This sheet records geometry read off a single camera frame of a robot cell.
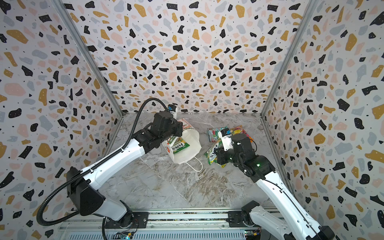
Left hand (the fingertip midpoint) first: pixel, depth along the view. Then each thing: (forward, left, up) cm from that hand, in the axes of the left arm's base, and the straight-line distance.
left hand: (182, 120), depth 76 cm
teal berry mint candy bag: (+13, -19, -28) cm, 36 cm away
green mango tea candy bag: (-16, -14, -7) cm, 23 cm away
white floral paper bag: (+9, -4, -26) cm, 28 cm away
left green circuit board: (-45, +26, -31) cm, 60 cm away
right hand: (-14, -15, -4) cm, 21 cm away
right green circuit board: (-45, -32, -31) cm, 64 cm away
